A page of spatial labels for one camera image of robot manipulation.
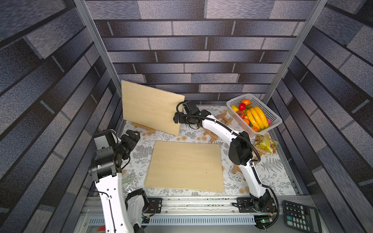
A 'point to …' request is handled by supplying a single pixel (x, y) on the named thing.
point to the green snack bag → (265, 142)
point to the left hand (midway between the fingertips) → (136, 136)
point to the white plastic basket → (275, 119)
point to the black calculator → (302, 217)
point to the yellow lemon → (235, 108)
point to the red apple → (242, 107)
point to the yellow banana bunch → (258, 117)
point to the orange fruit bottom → (255, 128)
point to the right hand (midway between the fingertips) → (178, 118)
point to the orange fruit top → (246, 101)
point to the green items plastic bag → (128, 183)
